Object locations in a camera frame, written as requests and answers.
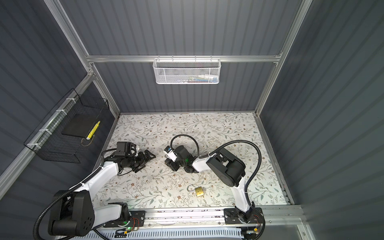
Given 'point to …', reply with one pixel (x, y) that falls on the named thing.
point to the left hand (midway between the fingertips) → (150, 160)
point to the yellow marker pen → (93, 131)
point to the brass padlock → (199, 190)
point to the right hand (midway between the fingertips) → (170, 161)
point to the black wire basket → (65, 135)
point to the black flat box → (80, 125)
